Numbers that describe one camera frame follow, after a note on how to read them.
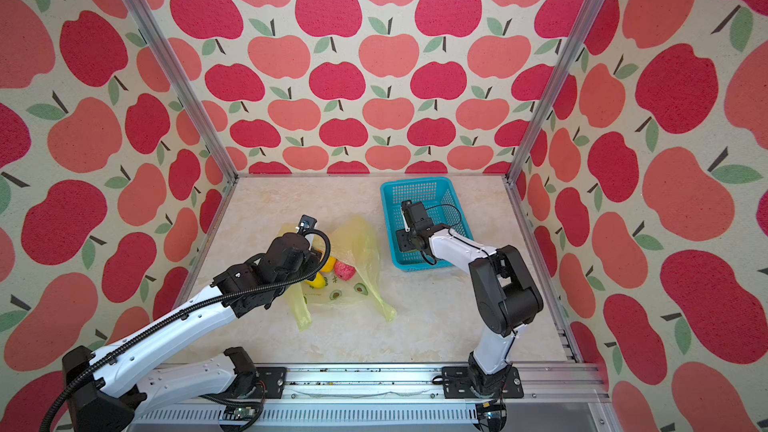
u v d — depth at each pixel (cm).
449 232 65
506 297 48
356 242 78
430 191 119
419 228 75
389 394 73
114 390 40
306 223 64
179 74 91
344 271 89
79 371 39
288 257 55
